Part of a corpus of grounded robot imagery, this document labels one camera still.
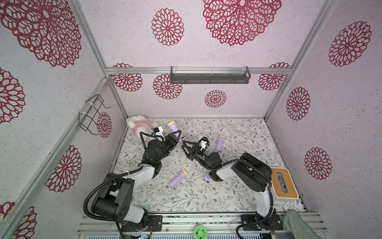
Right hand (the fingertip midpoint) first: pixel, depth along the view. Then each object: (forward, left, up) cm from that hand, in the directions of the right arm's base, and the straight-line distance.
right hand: (181, 144), depth 78 cm
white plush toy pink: (+27, +32, -13) cm, 43 cm away
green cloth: (-33, -56, -20) cm, 68 cm away
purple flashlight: (+8, +4, +4) cm, 10 cm away
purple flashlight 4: (-9, -14, -20) cm, 26 cm away
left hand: (+7, 0, +1) cm, 7 cm away
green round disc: (-36, -10, -18) cm, 42 cm away
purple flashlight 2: (+16, -24, -21) cm, 36 cm away
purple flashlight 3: (-10, +2, -21) cm, 23 cm away
